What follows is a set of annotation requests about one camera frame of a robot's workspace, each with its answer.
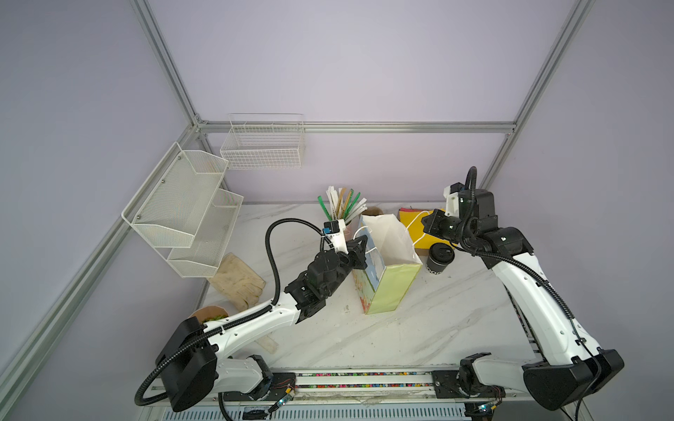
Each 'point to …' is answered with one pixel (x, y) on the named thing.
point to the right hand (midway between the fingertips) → (419, 217)
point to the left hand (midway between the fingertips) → (368, 238)
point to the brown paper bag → (239, 281)
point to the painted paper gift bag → (393, 264)
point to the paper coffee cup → (440, 254)
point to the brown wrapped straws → (341, 196)
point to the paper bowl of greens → (210, 313)
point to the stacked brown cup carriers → (373, 210)
